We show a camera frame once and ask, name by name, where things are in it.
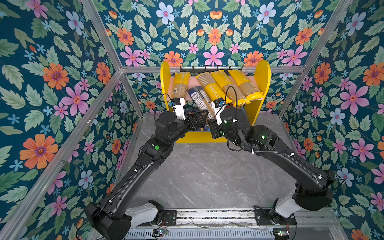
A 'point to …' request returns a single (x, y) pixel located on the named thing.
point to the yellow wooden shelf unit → (254, 117)
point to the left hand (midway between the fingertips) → (205, 110)
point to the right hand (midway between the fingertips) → (211, 118)
